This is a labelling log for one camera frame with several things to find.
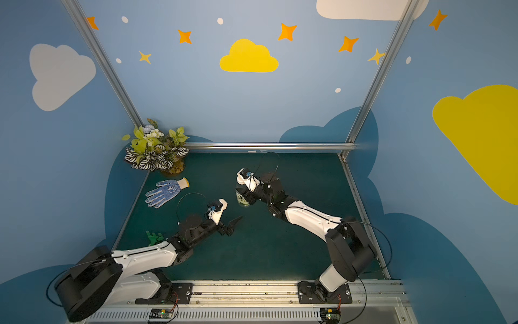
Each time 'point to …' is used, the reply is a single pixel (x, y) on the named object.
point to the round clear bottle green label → (241, 200)
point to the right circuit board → (330, 314)
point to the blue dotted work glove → (165, 191)
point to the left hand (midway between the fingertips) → (233, 206)
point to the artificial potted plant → (152, 149)
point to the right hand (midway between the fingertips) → (244, 181)
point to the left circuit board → (160, 313)
